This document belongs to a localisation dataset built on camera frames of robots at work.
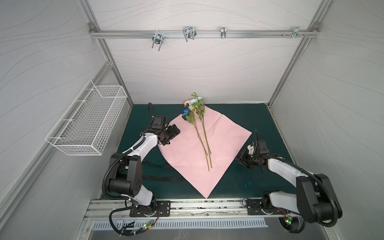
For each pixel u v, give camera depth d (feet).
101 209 2.46
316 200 1.38
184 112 3.63
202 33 2.56
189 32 2.51
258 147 2.36
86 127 2.26
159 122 2.35
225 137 3.39
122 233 2.20
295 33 2.52
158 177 2.80
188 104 3.71
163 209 2.41
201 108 3.67
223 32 2.57
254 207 2.41
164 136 2.51
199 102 3.64
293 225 2.36
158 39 2.60
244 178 2.71
